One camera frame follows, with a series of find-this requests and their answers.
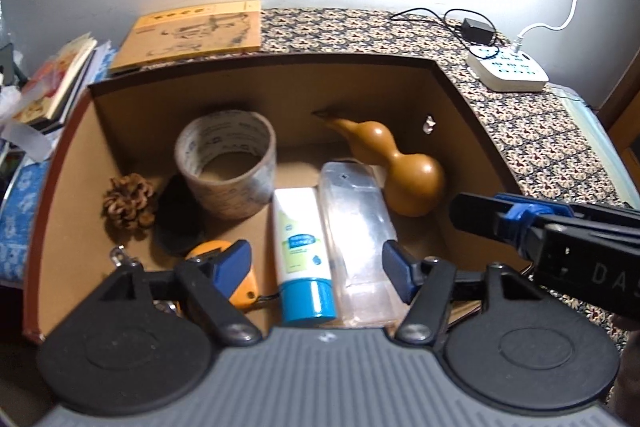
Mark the patterned tablecloth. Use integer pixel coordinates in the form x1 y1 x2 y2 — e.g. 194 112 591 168
260 7 640 349

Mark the black power adapter with cable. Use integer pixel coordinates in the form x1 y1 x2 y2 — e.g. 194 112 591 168
390 8 511 50

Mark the white plastic bag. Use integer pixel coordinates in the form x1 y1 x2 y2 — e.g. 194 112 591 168
0 87 57 160

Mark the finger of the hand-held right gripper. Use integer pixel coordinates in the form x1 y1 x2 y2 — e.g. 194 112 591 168
448 192 640 259

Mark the clear plastic case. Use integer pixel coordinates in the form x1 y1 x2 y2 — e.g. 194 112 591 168
319 160 402 329

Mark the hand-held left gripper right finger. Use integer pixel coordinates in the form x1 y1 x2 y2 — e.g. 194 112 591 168
382 239 552 349

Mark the stack of books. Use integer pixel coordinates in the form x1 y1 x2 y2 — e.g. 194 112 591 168
12 34 99 132

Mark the orange tape measure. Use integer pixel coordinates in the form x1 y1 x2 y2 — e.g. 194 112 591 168
185 240 259 311

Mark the brown wooden gourd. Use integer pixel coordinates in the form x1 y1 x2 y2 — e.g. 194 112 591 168
312 109 447 218

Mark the yellow book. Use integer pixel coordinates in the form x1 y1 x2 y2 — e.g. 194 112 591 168
107 0 262 75

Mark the blue floral cloth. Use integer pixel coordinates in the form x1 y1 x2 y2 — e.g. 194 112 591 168
0 39 119 284

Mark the large pine cone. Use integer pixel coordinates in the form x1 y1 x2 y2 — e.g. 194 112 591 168
102 173 159 231

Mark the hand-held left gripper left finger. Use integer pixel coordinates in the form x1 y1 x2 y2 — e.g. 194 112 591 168
97 239 264 348

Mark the pale green bedding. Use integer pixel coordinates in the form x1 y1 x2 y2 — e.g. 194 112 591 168
550 84 640 208

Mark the large packing tape roll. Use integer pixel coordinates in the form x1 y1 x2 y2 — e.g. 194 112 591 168
174 110 277 222

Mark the brown cardboard box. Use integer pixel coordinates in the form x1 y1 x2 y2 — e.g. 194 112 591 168
22 52 526 344

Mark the metal clip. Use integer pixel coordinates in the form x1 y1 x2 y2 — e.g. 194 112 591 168
110 246 181 314

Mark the brown wooden cabinet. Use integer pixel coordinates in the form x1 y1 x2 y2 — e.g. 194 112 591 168
597 52 640 158

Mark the white power strip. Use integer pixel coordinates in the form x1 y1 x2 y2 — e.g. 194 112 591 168
467 46 550 93

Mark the white tube with blue cap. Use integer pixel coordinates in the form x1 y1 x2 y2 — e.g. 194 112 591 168
272 187 337 327

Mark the black round dish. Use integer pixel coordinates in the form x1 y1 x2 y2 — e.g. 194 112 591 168
152 174 209 258

